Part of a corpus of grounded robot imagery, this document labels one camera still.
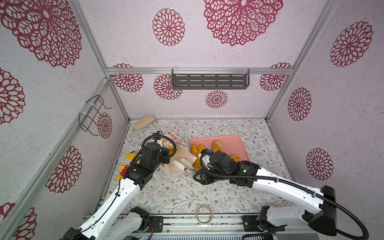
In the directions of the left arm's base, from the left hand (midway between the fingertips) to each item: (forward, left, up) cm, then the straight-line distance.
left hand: (166, 151), depth 78 cm
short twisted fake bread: (+13, -19, -18) cm, 29 cm away
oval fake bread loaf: (+14, -31, -16) cm, 38 cm away
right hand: (-14, -15, +1) cm, 20 cm away
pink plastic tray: (+19, -43, -22) cm, 52 cm away
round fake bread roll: (+5, -41, -17) cm, 45 cm away
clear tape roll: (-28, -16, -19) cm, 38 cm away
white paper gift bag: (+12, -4, -18) cm, 22 cm away
